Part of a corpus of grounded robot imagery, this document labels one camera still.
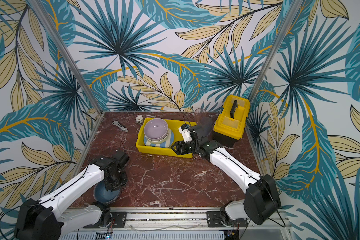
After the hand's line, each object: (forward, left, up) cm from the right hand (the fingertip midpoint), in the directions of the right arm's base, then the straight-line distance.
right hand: (174, 147), depth 82 cm
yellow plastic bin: (+23, 0, -9) cm, 25 cm away
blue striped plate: (+10, +5, -11) cm, 16 cm away
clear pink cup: (+41, -20, -17) cm, 49 cm away
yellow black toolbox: (+13, -34, 0) cm, 36 cm away
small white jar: (+35, +27, -13) cm, 45 cm away
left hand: (-16, +28, -9) cm, 34 cm away
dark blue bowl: (-19, +39, -14) cm, 46 cm away
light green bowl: (+8, +10, -5) cm, 14 cm away
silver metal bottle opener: (+31, +43, -12) cm, 55 cm away
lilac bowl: (+20, +13, -7) cm, 24 cm away
